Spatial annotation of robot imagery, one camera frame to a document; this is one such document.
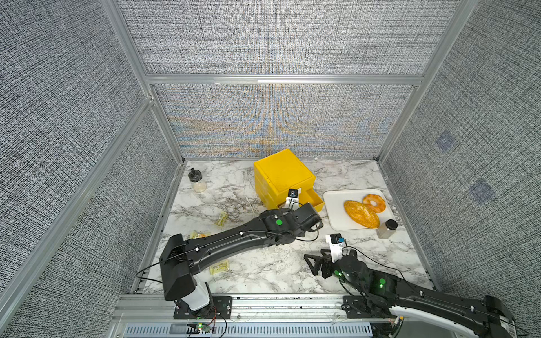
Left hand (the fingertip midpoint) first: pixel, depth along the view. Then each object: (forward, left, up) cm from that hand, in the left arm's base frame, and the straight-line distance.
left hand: (300, 221), depth 74 cm
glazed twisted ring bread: (+16, -42, -17) cm, 49 cm away
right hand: (-7, -4, -11) cm, 13 cm away
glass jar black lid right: (+1, -36, -11) cm, 37 cm away
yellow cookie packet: (+11, +32, -18) cm, 38 cm away
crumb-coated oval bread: (+10, -31, -15) cm, 35 cm away
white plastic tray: (+12, -20, -19) cm, 30 cm away
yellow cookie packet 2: (-9, +31, -18) cm, 37 cm away
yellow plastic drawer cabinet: (+19, +8, +2) cm, 21 cm away
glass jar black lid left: (+30, +45, -10) cm, 55 cm away
